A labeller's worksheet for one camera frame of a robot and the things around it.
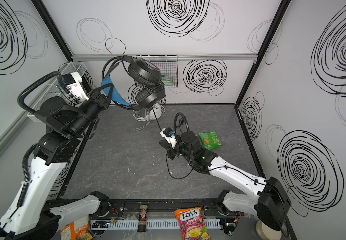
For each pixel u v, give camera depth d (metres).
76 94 0.44
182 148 0.62
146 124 1.08
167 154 0.64
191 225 0.67
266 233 0.62
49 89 0.74
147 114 1.05
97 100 0.44
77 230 0.65
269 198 0.39
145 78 0.41
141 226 0.68
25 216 0.35
